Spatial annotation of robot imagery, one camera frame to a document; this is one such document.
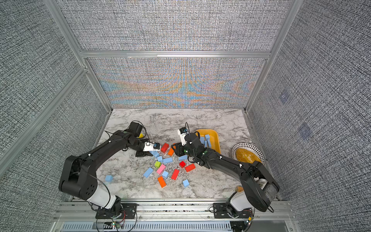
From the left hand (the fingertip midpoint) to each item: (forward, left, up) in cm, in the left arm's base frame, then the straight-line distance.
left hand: (153, 148), depth 87 cm
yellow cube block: (0, +4, +15) cm, 15 cm away
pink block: (-10, -4, -8) cm, 14 cm away
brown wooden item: (-24, -48, -5) cm, 54 cm away
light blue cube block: (+9, -35, -4) cm, 36 cm away
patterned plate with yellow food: (-5, -57, -2) cm, 57 cm away
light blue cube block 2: (-19, -19, -7) cm, 28 cm away
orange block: (-17, -5, -9) cm, 20 cm away
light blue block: (-11, -19, +10) cm, 24 cm away
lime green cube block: (-7, -2, -6) cm, 10 cm away
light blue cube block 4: (-4, -4, -6) cm, 8 cm away
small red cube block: (-8, -17, -7) cm, 20 cm away
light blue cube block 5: (-1, 0, -5) cm, 5 cm away
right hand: (-1, -13, +7) cm, 15 cm away
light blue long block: (-4, -8, -10) cm, 13 cm away
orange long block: (+1, -10, -8) cm, 13 cm away
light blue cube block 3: (-14, -7, -6) cm, 17 cm away
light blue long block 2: (-11, +3, -8) cm, 14 cm away
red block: (+5, -6, -8) cm, 11 cm away
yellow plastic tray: (+10, -40, -6) cm, 42 cm away
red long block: (-13, -13, -8) cm, 20 cm away
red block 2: (-10, -22, -8) cm, 25 cm away
